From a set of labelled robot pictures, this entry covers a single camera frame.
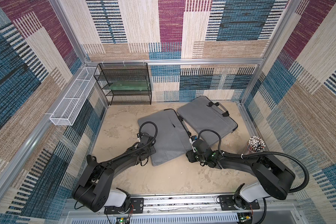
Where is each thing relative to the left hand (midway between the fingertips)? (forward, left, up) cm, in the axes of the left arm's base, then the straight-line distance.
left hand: (152, 149), depth 92 cm
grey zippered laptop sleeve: (+6, -13, +1) cm, 15 cm away
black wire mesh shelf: (+46, +32, +27) cm, 62 cm away
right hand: (-4, -25, -2) cm, 26 cm away
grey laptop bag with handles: (+28, -37, +2) cm, 46 cm away
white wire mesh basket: (+18, +56, +16) cm, 60 cm away
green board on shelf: (+35, +15, +24) cm, 45 cm away
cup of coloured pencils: (-7, -58, +16) cm, 60 cm away
